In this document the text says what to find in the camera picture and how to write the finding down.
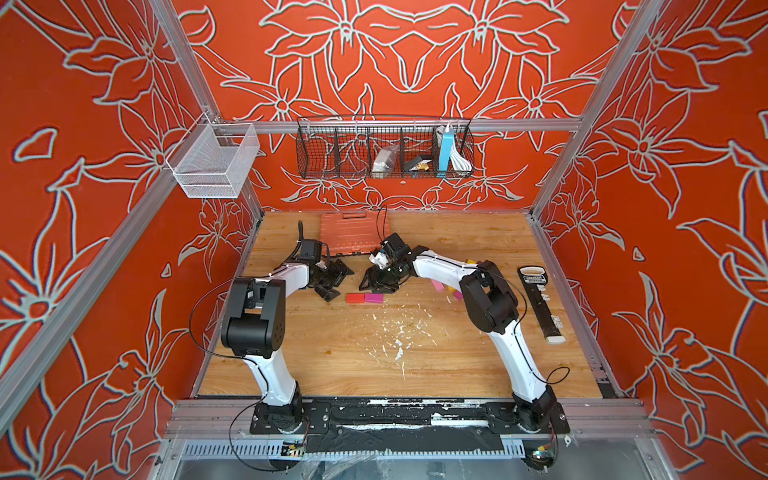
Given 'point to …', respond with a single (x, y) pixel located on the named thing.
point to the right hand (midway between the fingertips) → (359, 289)
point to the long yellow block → (469, 261)
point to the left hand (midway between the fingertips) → (349, 277)
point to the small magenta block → (374, 298)
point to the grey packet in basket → (383, 160)
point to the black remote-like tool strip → (533, 279)
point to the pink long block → (439, 286)
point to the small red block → (355, 297)
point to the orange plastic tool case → (353, 232)
